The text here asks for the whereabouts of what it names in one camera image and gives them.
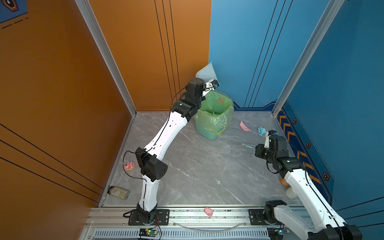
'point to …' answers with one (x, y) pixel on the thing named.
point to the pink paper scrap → (244, 127)
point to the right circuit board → (276, 233)
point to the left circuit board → (147, 232)
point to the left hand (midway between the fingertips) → (193, 81)
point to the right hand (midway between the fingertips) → (256, 146)
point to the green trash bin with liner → (216, 111)
